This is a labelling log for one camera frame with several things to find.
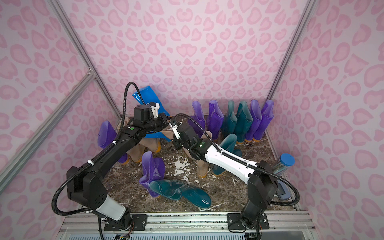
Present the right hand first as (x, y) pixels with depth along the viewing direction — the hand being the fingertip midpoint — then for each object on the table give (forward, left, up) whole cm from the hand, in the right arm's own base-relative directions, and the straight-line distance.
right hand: (175, 134), depth 79 cm
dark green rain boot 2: (-27, -4, -4) cm, 28 cm away
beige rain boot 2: (+4, +18, -15) cm, 24 cm away
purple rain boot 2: (+10, -43, +2) cm, 45 cm away
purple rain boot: (+11, -22, 0) cm, 25 cm away
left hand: (+7, 0, +6) cm, 9 cm away
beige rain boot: (-15, -14, -6) cm, 22 cm away
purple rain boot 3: (-4, +34, +4) cm, 35 cm away
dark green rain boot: (-5, -27, +1) cm, 28 cm away
